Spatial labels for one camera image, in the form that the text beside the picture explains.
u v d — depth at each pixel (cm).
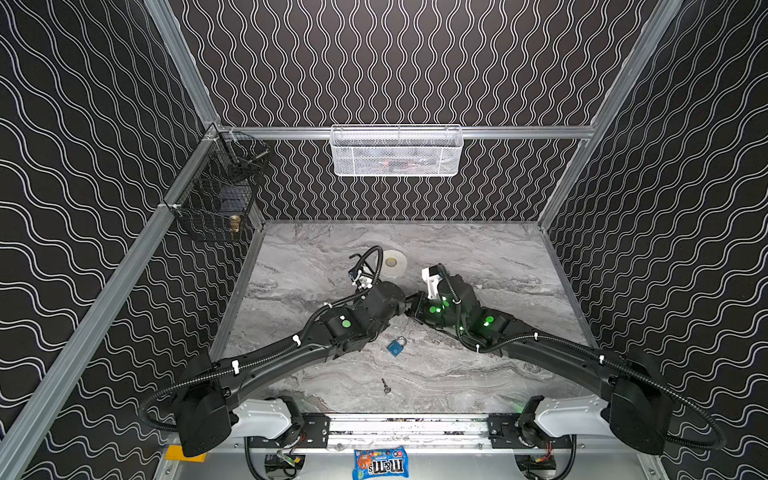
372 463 69
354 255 112
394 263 107
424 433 75
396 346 88
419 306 66
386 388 82
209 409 39
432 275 73
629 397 40
